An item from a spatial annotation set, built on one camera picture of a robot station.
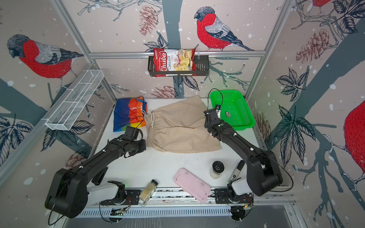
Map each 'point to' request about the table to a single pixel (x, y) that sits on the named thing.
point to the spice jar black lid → (154, 181)
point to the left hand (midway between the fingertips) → (145, 146)
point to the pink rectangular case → (192, 184)
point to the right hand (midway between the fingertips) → (211, 122)
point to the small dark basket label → (227, 114)
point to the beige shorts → (181, 128)
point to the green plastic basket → (235, 109)
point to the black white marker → (235, 172)
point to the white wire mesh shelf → (63, 118)
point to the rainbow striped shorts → (129, 112)
